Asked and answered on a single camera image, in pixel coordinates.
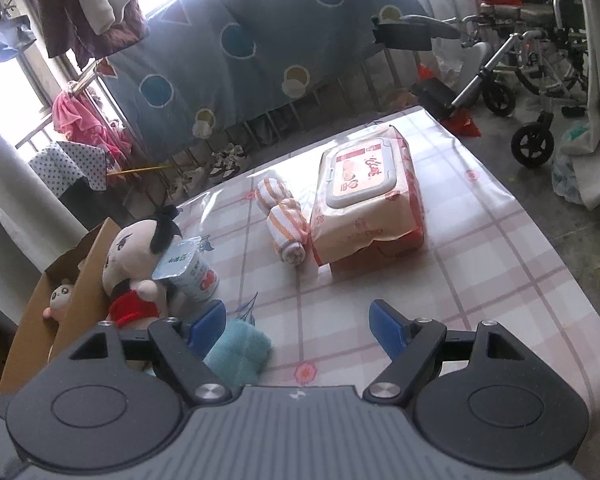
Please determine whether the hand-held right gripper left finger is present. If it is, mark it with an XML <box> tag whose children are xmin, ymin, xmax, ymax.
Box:
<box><xmin>70</xmin><ymin>300</ymin><xmax>233</xmax><ymax>407</ymax></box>

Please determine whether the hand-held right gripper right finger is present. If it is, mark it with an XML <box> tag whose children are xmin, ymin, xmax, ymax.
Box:
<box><xmin>362</xmin><ymin>299</ymin><xmax>523</xmax><ymax>407</ymax></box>

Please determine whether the teal towel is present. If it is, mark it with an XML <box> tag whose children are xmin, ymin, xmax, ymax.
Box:
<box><xmin>203</xmin><ymin>321</ymin><xmax>273</xmax><ymax>396</ymax></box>

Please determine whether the cream plush doll red scarf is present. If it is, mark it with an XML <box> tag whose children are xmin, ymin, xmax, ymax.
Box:
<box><xmin>101</xmin><ymin>205</ymin><xmax>183</xmax><ymax>331</ymax></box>

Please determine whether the brown cardboard box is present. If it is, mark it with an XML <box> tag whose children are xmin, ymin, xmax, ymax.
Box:
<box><xmin>0</xmin><ymin>217</ymin><xmax>123</xmax><ymax>393</ymax></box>

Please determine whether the pink plush doll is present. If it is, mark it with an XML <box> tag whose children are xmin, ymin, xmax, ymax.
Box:
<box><xmin>42</xmin><ymin>280</ymin><xmax>78</xmax><ymax>322</ymax></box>

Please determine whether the yogurt cup with foil lid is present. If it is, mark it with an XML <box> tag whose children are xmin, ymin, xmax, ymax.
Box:
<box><xmin>151</xmin><ymin>236</ymin><xmax>218</xmax><ymax>303</ymax></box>

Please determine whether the pink wet wipes pack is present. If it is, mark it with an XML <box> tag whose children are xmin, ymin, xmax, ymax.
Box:
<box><xmin>309</xmin><ymin>124</ymin><xmax>426</xmax><ymax>275</ymax></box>

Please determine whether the orange striped rolled towel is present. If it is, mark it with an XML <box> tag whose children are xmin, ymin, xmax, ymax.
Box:
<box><xmin>256</xmin><ymin>177</ymin><xmax>311</xmax><ymax>267</ymax></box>

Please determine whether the white sneaker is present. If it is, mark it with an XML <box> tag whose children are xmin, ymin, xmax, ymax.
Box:
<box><xmin>167</xmin><ymin>167</ymin><xmax>208</xmax><ymax>201</ymax></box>

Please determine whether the pair of sneakers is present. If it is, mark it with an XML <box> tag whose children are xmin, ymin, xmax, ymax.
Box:
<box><xmin>210</xmin><ymin>142</ymin><xmax>251</xmax><ymax>181</ymax></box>

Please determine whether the yellow stick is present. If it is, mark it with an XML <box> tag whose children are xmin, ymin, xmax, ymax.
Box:
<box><xmin>107</xmin><ymin>162</ymin><xmax>176</xmax><ymax>177</ymax></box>

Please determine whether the red plastic scrap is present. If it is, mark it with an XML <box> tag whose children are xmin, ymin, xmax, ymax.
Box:
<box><xmin>447</xmin><ymin>110</ymin><xmax>482</xmax><ymax>138</ymax></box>

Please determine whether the polka dot cloth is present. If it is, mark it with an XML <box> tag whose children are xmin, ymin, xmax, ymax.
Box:
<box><xmin>29</xmin><ymin>141</ymin><xmax>113</xmax><ymax>193</ymax></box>

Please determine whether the clear plastic bag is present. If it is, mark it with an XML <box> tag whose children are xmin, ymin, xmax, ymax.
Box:
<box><xmin>552</xmin><ymin>145</ymin><xmax>587</xmax><ymax>204</ymax></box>

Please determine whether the pink hanging garment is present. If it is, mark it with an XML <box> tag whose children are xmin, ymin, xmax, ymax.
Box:
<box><xmin>52</xmin><ymin>87</ymin><xmax>133</xmax><ymax>161</ymax></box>

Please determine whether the green cloth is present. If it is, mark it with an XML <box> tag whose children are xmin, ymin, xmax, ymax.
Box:
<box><xmin>562</xmin><ymin>120</ymin><xmax>591</xmax><ymax>147</ymax></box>

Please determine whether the grey blanket with circles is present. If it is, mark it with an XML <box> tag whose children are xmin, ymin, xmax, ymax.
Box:
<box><xmin>97</xmin><ymin>0</ymin><xmax>431</xmax><ymax>136</ymax></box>

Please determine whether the wheelchair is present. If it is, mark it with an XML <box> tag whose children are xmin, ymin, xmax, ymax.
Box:
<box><xmin>372</xmin><ymin>0</ymin><xmax>593</xmax><ymax>168</ymax></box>

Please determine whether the maroon hanging garment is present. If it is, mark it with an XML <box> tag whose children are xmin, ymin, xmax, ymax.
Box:
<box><xmin>35</xmin><ymin>0</ymin><xmax>148</xmax><ymax>68</ymax></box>

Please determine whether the blue hanging garment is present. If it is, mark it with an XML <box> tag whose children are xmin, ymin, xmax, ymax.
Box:
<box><xmin>0</xmin><ymin>15</ymin><xmax>37</xmax><ymax>63</ymax></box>

